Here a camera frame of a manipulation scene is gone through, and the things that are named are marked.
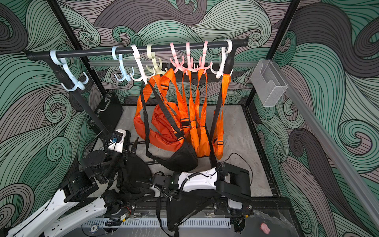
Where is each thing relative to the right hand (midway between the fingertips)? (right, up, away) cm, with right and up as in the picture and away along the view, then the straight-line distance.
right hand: (165, 189), depth 79 cm
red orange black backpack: (-3, +38, -3) cm, 39 cm away
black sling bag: (+11, +19, -6) cm, 23 cm away
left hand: (-15, +32, -15) cm, 39 cm away
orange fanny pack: (+26, +32, -12) cm, 43 cm away
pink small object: (+48, -12, -13) cm, 51 cm away
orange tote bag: (+19, +28, -5) cm, 34 cm away
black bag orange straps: (+9, -8, -6) cm, 13 cm away
